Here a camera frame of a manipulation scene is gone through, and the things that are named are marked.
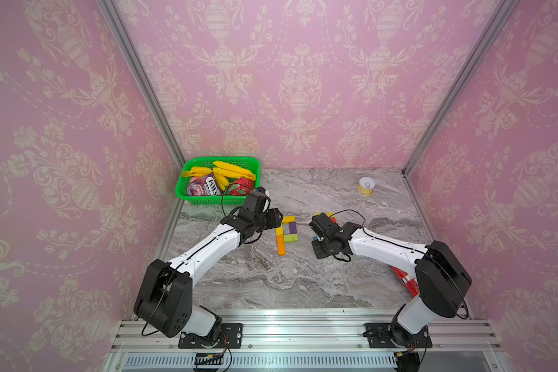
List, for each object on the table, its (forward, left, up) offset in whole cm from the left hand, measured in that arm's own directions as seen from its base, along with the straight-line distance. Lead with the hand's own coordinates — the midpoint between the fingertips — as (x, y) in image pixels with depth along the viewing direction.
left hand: (280, 218), depth 86 cm
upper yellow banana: (+32, +25, -6) cm, 42 cm away
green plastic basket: (+38, +15, -7) cm, 41 cm away
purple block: (+5, -5, -15) cm, 17 cm away
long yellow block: (+9, -3, -14) cm, 18 cm away
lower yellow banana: (+27, +28, -9) cm, 40 cm away
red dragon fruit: (+21, +18, -6) cm, 28 cm away
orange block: (-4, -1, -15) cm, 16 cm away
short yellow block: (+2, +1, -13) cm, 13 cm away
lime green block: (0, -4, -14) cm, 15 cm away
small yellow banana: (+32, +42, -8) cm, 53 cm away
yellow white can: (+25, -40, -9) cm, 48 cm away
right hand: (-9, -14, -10) cm, 19 cm away
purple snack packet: (+22, +35, -8) cm, 42 cm away
